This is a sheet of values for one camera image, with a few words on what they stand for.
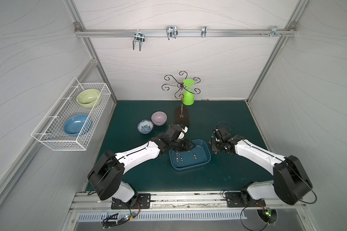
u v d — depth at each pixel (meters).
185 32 0.78
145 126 1.03
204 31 0.78
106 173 0.42
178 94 0.80
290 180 0.42
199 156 0.89
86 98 0.74
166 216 0.64
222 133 0.69
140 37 0.78
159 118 1.05
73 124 0.65
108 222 0.68
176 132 0.64
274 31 0.76
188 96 0.93
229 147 0.63
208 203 0.73
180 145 0.71
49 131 0.57
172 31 0.76
